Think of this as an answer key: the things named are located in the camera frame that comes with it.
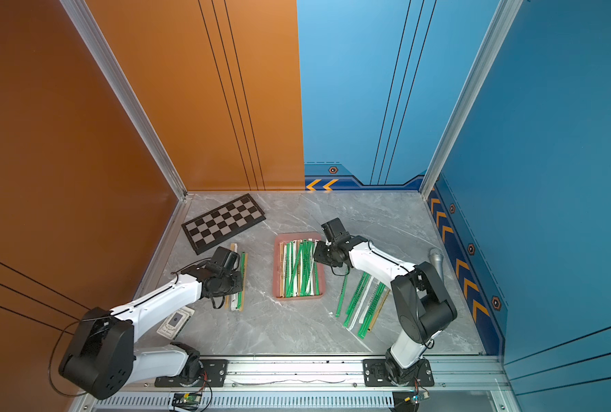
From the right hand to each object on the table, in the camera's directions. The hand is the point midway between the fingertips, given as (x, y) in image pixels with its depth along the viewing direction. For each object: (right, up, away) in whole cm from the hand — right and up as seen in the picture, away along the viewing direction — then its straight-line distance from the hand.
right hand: (316, 255), depth 91 cm
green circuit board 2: (+27, -36, -21) cm, 50 cm away
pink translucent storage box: (-8, -7, +3) cm, 11 cm away
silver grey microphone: (+44, -2, +3) cm, 44 cm away
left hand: (-27, -9, -1) cm, 28 cm away
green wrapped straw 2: (+14, -14, -4) cm, 20 cm away
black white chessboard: (-39, +11, +15) cm, 43 cm away
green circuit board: (-36, -38, -20) cm, 55 cm away
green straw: (-27, -13, -3) cm, 30 cm away
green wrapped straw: (+9, -13, -2) cm, 16 cm away
